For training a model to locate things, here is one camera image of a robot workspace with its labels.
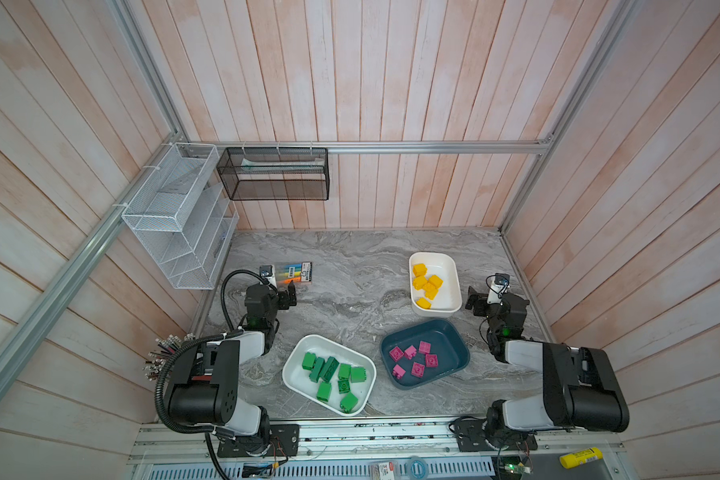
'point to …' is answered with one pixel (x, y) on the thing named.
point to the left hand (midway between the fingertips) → (278, 285)
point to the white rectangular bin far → (448, 300)
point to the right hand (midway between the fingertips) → (487, 286)
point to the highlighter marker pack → (298, 273)
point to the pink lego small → (424, 347)
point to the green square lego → (343, 386)
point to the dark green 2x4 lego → (329, 369)
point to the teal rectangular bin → (448, 351)
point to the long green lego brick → (317, 368)
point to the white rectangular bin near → (298, 378)
